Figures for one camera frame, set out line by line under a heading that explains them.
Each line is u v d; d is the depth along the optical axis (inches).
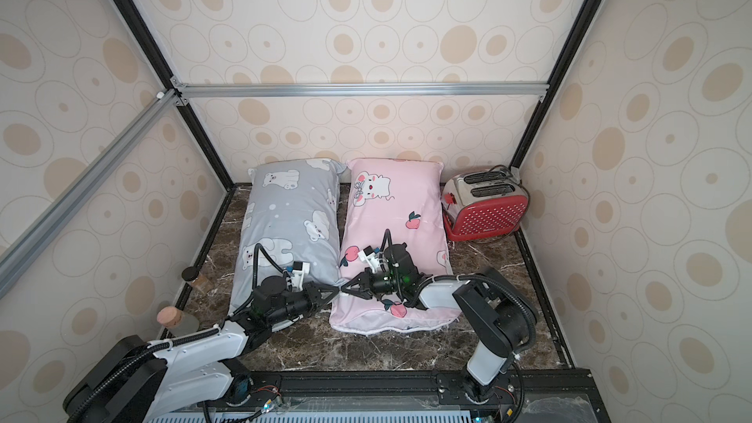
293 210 36.4
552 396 28.8
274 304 25.6
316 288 30.1
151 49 31.9
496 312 18.4
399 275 27.5
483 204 36.2
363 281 29.6
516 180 38.1
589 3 28.7
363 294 29.4
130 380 16.4
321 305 29.5
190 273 34.1
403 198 39.2
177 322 30.0
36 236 21.3
